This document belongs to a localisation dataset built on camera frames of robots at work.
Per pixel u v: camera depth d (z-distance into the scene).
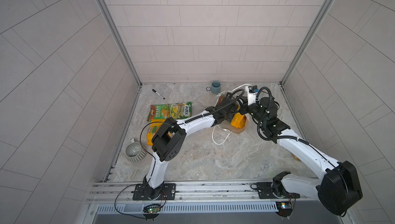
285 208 0.69
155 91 1.11
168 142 0.49
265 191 0.72
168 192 0.71
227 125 0.84
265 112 0.57
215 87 1.07
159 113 0.97
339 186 0.39
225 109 0.62
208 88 1.14
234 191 0.74
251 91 0.64
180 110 0.98
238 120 0.83
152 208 0.65
